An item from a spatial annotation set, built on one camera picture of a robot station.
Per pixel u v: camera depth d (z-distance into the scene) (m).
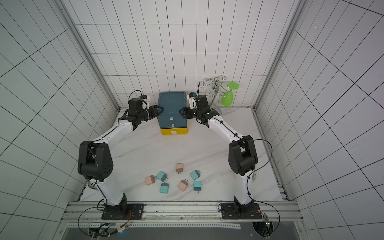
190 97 0.80
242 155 0.51
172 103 0.93
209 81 0.98
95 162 0.48
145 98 0.83
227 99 1.03
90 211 0.67
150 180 0.81
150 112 0.81
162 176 0.83
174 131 0.99
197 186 0.80
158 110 0.83
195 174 0.84
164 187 0.80
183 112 0.80
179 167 0.86
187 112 0.79
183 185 0.80
